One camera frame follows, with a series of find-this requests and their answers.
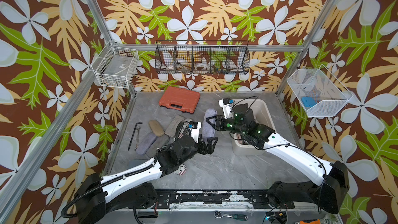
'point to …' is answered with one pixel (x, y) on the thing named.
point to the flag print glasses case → (182, 170)
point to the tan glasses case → (156, 128)
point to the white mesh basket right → (318, 92)
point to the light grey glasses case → (170, 130)
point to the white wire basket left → (114, 67)
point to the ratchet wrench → (218, 214)
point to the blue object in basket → (309, 101)
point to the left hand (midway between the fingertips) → (211, 136)
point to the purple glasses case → (145, 143)
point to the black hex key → (133, 135)
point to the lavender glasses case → (208, 131)
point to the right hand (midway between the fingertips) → (206, 119)
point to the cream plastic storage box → (264, 113)
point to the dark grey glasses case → (159, 142)
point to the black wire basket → (214, 57)
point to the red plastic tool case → (185, 99)
